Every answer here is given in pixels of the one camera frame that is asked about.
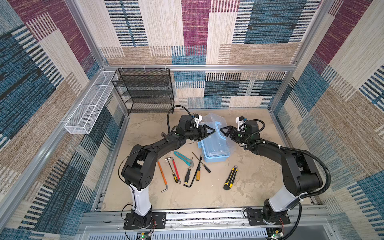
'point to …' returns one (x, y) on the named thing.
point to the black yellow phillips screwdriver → (188, 173)
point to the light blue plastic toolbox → (218, 146)
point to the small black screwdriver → (205, 166)
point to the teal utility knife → (186, 160)
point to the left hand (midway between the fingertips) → (214, 131)
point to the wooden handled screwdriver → (198, 173)
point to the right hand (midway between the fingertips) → (222, 132)
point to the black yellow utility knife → (231, 179)
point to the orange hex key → (167, 186)
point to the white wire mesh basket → (86, 114)
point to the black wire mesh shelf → (145, 90)
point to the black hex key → (194, 175)
